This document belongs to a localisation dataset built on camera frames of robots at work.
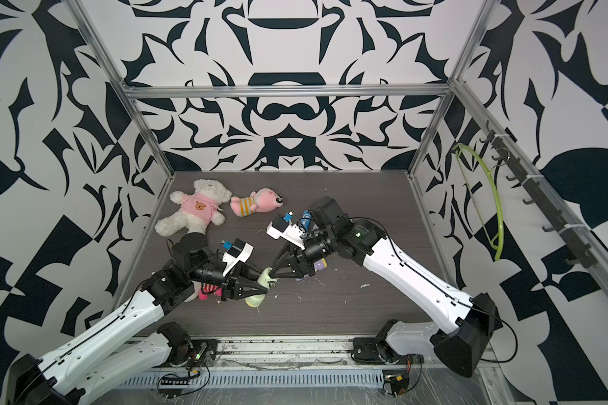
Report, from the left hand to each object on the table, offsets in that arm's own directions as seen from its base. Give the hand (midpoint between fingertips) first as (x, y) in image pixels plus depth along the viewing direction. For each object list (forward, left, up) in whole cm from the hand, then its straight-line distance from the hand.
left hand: (267, 277), depth 63 cm
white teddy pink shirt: (+35, +30, -17) cm, 49 cm away
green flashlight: (-2, 0, +5) cm, 5 cm away
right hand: (+1, -2, +4) cm, 4 cm away
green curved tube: (+6, -60, +4) cm, 61 cm away
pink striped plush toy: (+38, +4, -16) cm, 41 cm away
